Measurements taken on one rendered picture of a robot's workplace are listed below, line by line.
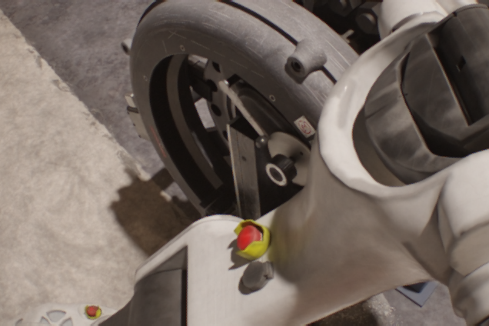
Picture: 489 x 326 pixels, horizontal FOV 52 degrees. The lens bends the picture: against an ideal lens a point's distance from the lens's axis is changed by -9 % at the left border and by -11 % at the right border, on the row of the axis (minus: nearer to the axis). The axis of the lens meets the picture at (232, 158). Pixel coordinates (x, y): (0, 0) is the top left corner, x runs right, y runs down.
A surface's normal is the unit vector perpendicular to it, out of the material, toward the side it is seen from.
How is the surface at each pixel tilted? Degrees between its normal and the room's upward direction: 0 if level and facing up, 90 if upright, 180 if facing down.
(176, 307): 4
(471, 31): 30
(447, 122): 42
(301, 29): 17
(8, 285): 0
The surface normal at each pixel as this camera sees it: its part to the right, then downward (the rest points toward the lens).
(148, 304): -0.61, -0.50
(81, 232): -0.07, -0.65
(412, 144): -0.66, -0.13
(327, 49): 0.22, -0.39
